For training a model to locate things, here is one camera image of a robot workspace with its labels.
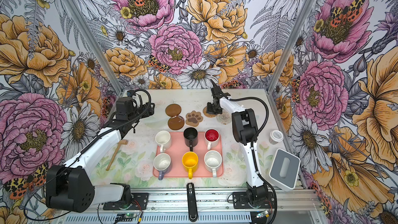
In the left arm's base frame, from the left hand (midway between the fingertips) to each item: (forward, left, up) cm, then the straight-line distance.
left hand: (149, 110), depth 86 cm
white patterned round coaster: (+7, -44, -19) cm, 48 cm away
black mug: (-8, -22, -14) cm, 27 cm away
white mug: (-9, -6, -16) cm, 20 cm away
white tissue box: (-28, -70, -16) cm, 77 cm away
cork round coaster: (+13, -31, -18) cm, 38 cm away
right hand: (+9, -34, -18) cm, 40 cm away
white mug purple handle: (-22, -7, -18) cm, 29 cm away
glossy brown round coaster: (+4, -12, -19) cm, 22 cm away
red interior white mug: (-8, -34, -17) cm, 39 cm away
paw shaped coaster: (+7, -23, -19) cm, 31 cm away
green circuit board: (-46, +6, -19) cm, 50 cm away
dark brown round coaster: (+16, -9, -20) cm, 27 cm away
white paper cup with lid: (-10, -70, -12) cm, 72 cm away
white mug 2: (-22, -34, -17) cm, 44 cm away
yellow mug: (-21, -22, -18) cm, 35 cm away
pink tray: (-22, -28, -18) cm, 40 cm away
